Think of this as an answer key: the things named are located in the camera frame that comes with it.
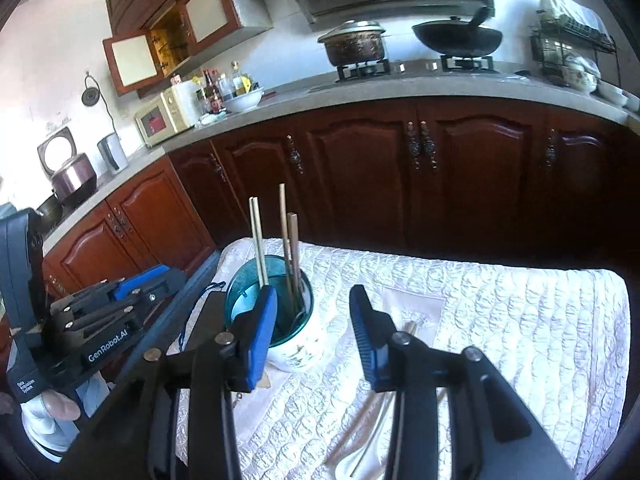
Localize metal spoon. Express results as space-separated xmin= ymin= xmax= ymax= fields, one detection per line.
xmin=290 ymin=311 xmax=309 ymax=333

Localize light bamboo chopstick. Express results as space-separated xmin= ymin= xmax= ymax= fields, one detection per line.
xmin=279 ymin=182 xmax=295 ymax=310

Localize pale chopstick pair member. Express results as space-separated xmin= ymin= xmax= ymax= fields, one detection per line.
xmin=248 ymin=196 xmax=265 ymax=288

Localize brown wooden chopstick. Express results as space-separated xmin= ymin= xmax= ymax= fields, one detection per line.
xmin=288 ymin=212 xmax=302 ymax=308

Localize left hand white glove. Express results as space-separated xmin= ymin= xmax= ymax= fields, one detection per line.
xmin=1 ymin=373 xmax=110 ymax=470

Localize teal rimmed floral cup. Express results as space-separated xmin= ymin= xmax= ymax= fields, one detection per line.
xmin=224 ymin=255 xmax=320 ymax=373

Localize white ceramic spoon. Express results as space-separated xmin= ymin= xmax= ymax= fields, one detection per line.
xmin=334 ymin=442 xmax=371 ymax=480

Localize rice cooker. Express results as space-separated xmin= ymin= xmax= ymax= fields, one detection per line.
xmin=37 ymin=127 xmax=98 ymax=209

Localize silver kettle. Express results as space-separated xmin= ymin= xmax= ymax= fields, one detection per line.
xmin=96 ymin=132 xmax=129 ymax=174

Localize cream microwave oven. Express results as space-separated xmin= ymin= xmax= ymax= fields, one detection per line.
xmin=134 ymin=80 xmax=201 ymax=148

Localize red sauce bottle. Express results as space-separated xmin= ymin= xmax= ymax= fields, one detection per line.
xmin=203 ymin=70 xmax=224 ymax=114

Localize white bowl on counter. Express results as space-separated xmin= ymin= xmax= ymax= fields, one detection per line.
xmin=224 ymin=88 xmax=264 ymax=114

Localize yellow oil bottle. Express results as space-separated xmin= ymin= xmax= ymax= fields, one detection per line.
xmin=231 ymin=61 xmax=253 ymax=96

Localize brown pot with lid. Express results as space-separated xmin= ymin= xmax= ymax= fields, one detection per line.
xmin=318 ymin=20 xmax=385 ymax=67

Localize black wok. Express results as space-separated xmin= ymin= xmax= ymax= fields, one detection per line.
xmin=412 ymin=6 xmax=503 ymax=58

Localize floral ceramic tureen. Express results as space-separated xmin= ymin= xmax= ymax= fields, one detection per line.
xmin=562 ymin=58 xmax=601 ymax=94

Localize white small bowls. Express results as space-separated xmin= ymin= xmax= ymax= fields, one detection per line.
xmin=598 ymin=79 xmax=640 ymax=113

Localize black dish rack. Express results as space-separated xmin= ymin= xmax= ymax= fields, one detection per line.
xmin=529 ymin=0 xmax=622 ymax=84

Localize blue lanyard cord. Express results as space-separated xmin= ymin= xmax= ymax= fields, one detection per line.
xmin=177 ymin=279 xmax=228 ymax=351

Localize open wall cabinet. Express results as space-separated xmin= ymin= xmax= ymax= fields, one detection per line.
xmin=103 ymin=0 xmax=272 ymax=96

